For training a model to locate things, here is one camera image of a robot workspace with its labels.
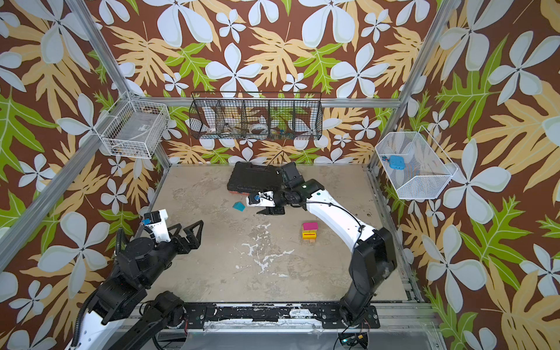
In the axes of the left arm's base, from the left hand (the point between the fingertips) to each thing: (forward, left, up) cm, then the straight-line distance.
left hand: (191, 222), depth 67 cm
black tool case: (+40, -11, -24) cm, 48 cm away
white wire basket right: (+20, -81, +4) cm, 84 cm away
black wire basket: (+52, -17, +4) cm, 55 cm away
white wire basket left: (+39, +31, +6) cm, 51 cm away
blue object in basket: (+29, -75, -1) cm, 81 cm away
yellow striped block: (+7, -40, -22) cm, 47 cm away
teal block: (+24, -9, -27) cm, 37 cm away
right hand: (+12, -20, -5) cm, 24 cm away
